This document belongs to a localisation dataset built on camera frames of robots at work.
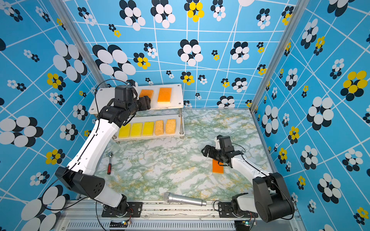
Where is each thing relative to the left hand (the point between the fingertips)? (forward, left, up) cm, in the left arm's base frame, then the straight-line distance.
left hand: (145, 99), depth 75 cm
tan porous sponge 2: (+2, -3, -27) cm, 27 cm away
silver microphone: (-40, -14, -33) cm, 54 cm away
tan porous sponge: (+2, -10, -27) cm, 29 cm away
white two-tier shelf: (+25, +4, -36) cm, 44 cm away
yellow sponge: (0, +5, -28) cm, 29 cm away
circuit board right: (-51, -50, -36) cm, 80 cm away
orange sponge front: (-24, -40, -35) cm, 58 cm away
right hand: (-15, -35, -31) cm, 49 cm away
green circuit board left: (-51, +12, -38) cm, 65 cm away
